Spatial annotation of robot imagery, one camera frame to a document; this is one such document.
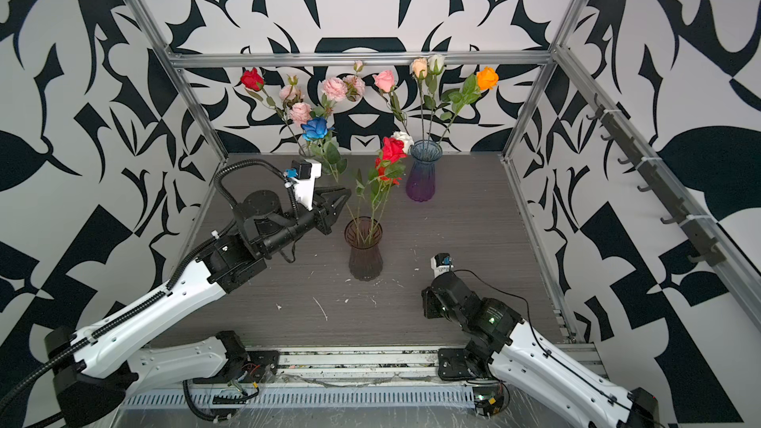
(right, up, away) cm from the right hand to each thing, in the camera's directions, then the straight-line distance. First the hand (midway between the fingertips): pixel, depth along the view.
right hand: (423, 294), depth 79 cm
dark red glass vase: (-16, +7, +9) cm, 19 cm away
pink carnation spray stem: (-35, +49, +6) cm, 61 cm away
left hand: (-18, +29, -17) cm, 38 cm away
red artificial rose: (-13, +26, -12) cm, 32 cm away
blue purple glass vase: (+2, +29, +20) cm, 36 cm away
